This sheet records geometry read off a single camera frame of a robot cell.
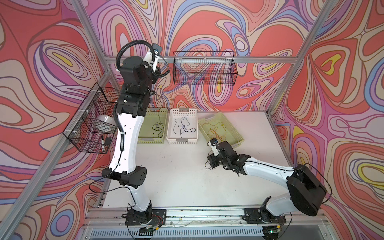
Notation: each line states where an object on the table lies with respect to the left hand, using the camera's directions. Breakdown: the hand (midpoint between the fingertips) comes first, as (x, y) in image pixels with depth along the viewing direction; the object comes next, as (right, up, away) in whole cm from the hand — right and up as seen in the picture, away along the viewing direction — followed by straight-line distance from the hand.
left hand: (143, 55), depth 58 cm
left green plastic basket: (-10, -30, +52) cm, 61 cm away
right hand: (+29, -48, +28) cm, 63 cm away
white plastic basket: (+17, -36, +36) cm, 53 cm away
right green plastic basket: (+38, -28, +52) cm, 70 cm away
